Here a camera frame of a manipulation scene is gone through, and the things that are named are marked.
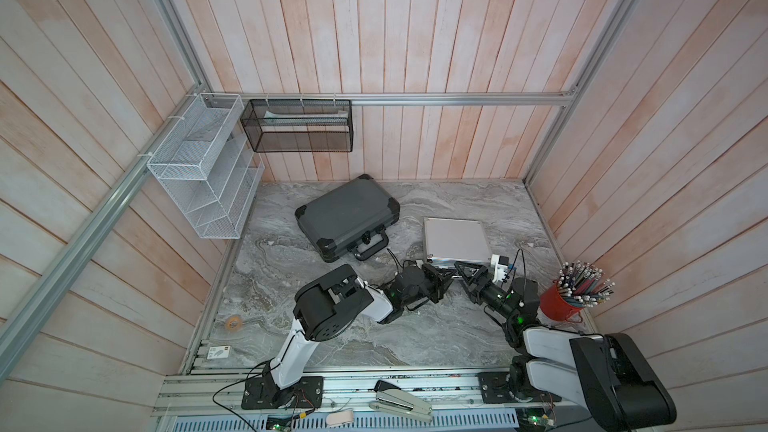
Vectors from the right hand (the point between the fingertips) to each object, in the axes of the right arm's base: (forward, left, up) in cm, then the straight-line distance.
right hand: (456, 269), depth 84 cm
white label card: (-22, +65, -8) cm, 69 cm away
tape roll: (-14, +64, -8) cm, 66 cm away
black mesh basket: (+46, +51, +17) cm, 71 cm away
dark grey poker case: (+19, +33, -2) cm, 38 cm away
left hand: (-1, -1, -1) cm, 2 cm away
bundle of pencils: (-5, -31, +2) cm, 31 cm away
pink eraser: (-35, +31, -8) cm, 48 cm away
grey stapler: (-31, +18, -8) cm, 37 cm away
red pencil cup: (-9, -27, -4) cm, 28 cm away
